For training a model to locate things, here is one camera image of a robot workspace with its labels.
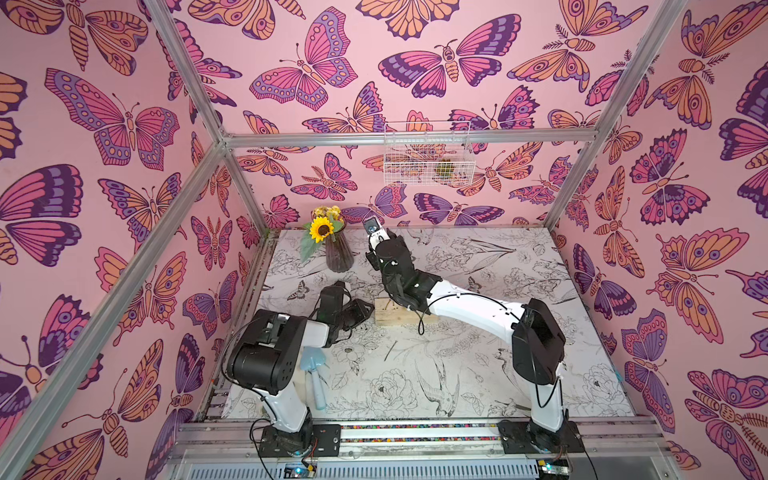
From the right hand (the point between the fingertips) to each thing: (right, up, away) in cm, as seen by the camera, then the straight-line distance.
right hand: (387, 228), depth 81 cm
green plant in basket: (+18, +20, +14) cm, 30 cm away
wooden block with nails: (0, -25, +11) cm, 28 cm away
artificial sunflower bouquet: (-18, +3, +7) cm, 20 cm away
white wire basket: (+13, +25, +14) cm, 32 cm away
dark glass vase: (-17, -6, +20) cm, 26 cm away
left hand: (-4, -24, +15) cm, 28 cm away
